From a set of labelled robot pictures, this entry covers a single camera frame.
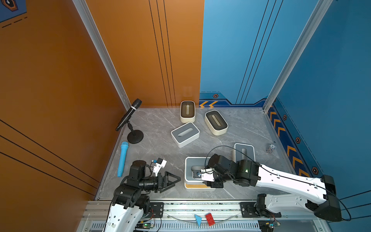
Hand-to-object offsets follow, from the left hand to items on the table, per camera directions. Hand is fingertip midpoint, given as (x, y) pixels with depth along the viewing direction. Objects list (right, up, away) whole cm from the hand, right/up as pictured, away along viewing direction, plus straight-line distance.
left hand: (177, 181), depth 67 cm
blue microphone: (-37, +11, +27) cm, 47 cm away
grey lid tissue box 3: (+43, +10, +24) cm, 51 cm away
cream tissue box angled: (+25, +27, +35) cm, 51 cm away
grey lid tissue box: (+6, +8, +5) cm, 11 cm away
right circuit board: (+44, -22, +3) cm, 49 cm away
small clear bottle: (+58, +11, +24) cm, 64 cm away
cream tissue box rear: (+4, +35, +42) cm, 55 cm away
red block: (+16, -20, +3) cm, 25 cm away
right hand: (+13, +2, +3) cm, 14 cm away
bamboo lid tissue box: (+10, -6, +8) cm, 14 cm away
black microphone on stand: (-32, +17, +35) cm, 51 cm away
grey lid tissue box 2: (+3, +19, +33) cm, 38 cm away
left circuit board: (-16, -23, +3) cm, 28 cm away
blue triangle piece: (+10, -20, +4) cm, 23 cm away
